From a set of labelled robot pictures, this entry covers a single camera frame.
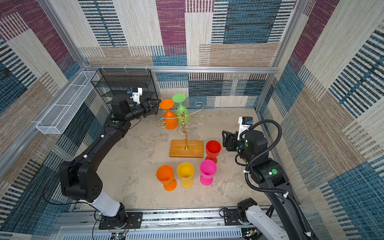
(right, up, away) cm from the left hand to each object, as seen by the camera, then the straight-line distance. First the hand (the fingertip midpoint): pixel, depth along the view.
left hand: (160, 99), depth 75 cm
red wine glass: (+27, -26, +6) cm, 38 cm away
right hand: (+32, -17, -9) cm, 37 cm away
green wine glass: (+11, -7, -1) cm, 13 cm away
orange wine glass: (+2, -37, 0) cm, 37 cm away
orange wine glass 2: (+4, -2, +2) cm, 4 cm away
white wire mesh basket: (-48, -10, -4) cm, 49 cm away
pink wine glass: (+24, -35, +2) cm, 43 cm away
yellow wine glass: (+12, -37, +5) cm, 39 cm away
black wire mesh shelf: (-41, +17, +28) cm, 52 cm away
